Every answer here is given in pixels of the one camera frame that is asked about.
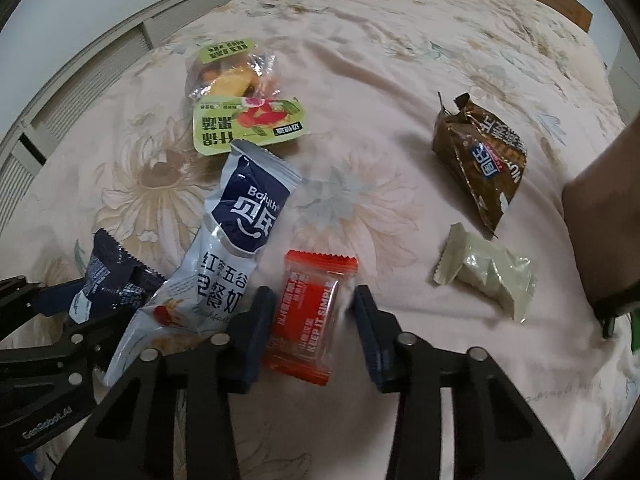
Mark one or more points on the brown nutritious snack packet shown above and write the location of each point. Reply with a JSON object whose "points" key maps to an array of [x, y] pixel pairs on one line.
{"points": [[484, 154]]}

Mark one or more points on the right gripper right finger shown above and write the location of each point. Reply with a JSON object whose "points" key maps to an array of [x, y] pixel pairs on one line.
{"points": [[496, 434]]}

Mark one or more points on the green label dried fruit bag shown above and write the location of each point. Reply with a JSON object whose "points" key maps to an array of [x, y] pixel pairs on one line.
{"points": [[235, 93]]}

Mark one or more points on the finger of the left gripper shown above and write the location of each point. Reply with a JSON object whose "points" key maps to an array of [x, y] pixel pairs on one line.
{"points": [[21, 300], [97, 340]]}

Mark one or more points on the white blue cereal milk packet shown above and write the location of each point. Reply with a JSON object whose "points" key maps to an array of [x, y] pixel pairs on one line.
{"points": [[203, 295]]}

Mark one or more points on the green tray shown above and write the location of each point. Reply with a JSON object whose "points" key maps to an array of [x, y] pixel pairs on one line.
{"points": [[635, 330]]}

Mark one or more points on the white radiator cover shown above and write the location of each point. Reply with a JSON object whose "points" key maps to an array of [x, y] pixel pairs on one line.
{"points": [[55, 108]]}

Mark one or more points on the pale green snack packet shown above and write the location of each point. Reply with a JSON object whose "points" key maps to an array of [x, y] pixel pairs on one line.
{"points": [[488, 267]]}

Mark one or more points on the red snack packet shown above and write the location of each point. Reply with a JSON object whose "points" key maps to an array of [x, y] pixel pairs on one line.
{"points": [[303, 322]]}

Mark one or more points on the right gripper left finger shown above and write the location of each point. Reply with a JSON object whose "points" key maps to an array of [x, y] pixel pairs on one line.
{"points": [[130, 435]]}

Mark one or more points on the black snack packet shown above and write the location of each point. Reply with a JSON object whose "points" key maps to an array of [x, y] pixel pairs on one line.
{"points": [[109, 282]]}

